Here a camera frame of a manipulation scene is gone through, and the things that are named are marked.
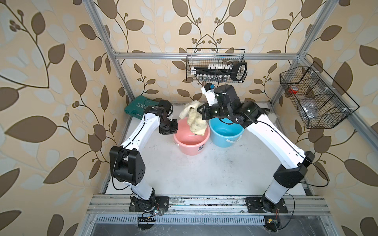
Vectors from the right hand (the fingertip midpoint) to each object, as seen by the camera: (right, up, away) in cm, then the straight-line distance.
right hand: (198, 109), depth 69 cm
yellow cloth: (0, -8, -1) cm, 8 cm away
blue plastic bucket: (+15, -13, +12) cm, 23 cm away
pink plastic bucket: (-5, -21, +28) cm, 36 cm away
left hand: (-14, -11, +15) cm, 23 cm away
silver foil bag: (+57, +1, +5) cm, 57 cm away
